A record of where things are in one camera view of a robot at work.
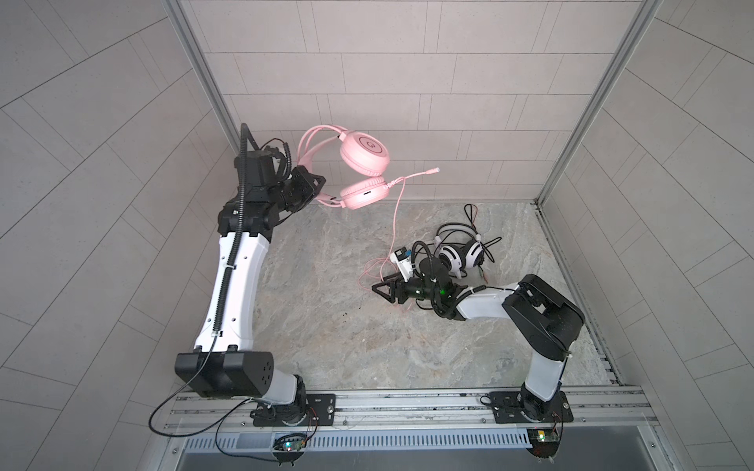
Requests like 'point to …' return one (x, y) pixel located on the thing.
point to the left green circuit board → (290, 446)
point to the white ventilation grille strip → (481, 440)
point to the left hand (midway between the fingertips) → (330, 172)
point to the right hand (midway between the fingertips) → (378, 288)
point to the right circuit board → (544, 441)
